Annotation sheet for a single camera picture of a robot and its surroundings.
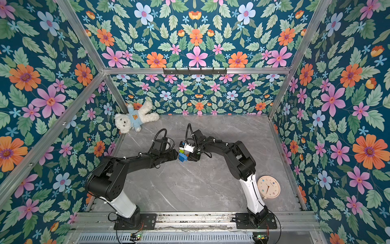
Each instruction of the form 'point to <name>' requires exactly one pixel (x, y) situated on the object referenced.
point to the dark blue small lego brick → (181, 158)
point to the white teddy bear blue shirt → (124, 123)
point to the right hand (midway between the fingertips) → (195, 150)
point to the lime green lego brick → (182, 151)
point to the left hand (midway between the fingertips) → (177, 153)
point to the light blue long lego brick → (184, 156)
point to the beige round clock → (268, 187)
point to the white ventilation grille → (167, 238)
